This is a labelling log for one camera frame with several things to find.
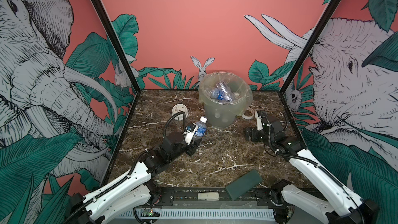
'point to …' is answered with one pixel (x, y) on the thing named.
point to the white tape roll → (248, 117)
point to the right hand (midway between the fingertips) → (249, 126)
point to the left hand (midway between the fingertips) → (197, 134)
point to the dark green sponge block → (243, 184)
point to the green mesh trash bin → (222, 114)
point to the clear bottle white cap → (213, 93)
